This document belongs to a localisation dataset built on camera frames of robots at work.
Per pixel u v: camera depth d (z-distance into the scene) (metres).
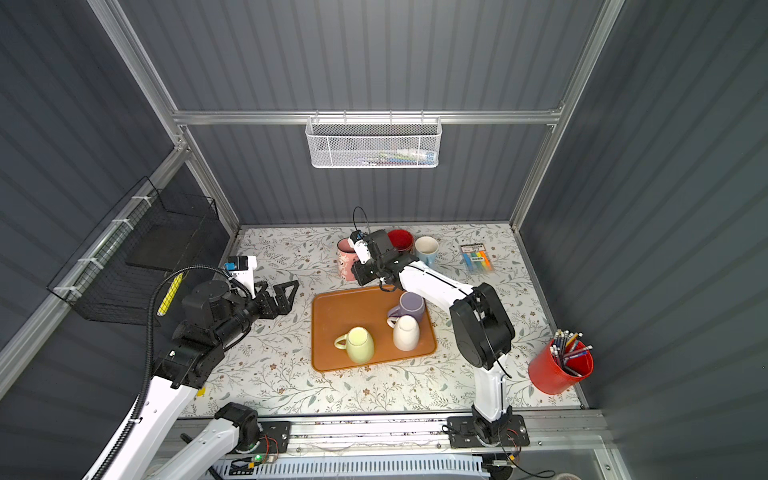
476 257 1.08
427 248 1.06
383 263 0.71
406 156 0.92
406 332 0.82
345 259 0.89
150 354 0.47
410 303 0.88
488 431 0.65
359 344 0.79
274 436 0.73
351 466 0.71
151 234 0.78
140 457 0.40
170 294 0.40
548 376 0.82
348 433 0.75
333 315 0.95
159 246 0.75
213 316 0.50
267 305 0.60
